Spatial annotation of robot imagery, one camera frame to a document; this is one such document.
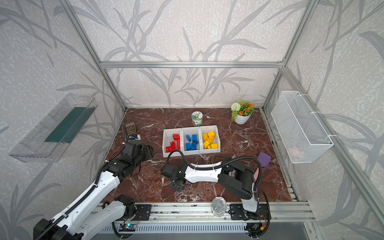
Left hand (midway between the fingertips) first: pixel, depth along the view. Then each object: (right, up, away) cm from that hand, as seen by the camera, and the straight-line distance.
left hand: (151, 144), depth 82 cm
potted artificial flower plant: (+56, +20, +20) cm, 62 cm away
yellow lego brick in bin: (+35, +4, +20) cm, 40 cm away
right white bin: (+33, 0, +15) cm, 37 cm away
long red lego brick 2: (+13, -2, +13) cm, 19 cm away
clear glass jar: (+36, -28, -11) cm, 47 cm away
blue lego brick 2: (+23, +2, +19) cm, 30 cm away
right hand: (+14, -19, +3) cm, 24 cm away
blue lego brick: (+19, -4, +15) cm, 25 cm away
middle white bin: (+21, 0, +18) cm, 27 cm away
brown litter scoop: (-24, +8, +26) cm, 36 cm away
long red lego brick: (+9, -3, +15) cm, 18 cm away
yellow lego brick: (+36, -3, +14) cm, 39 cm away
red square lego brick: (+10, +3, +20) cm, 23 cm away
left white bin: (+8, 0, +19) cm, 21 cm away
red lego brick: (+6, -6, +14) cm, 16 cm away
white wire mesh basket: (+70, +8, -20) cm, 73 cm away
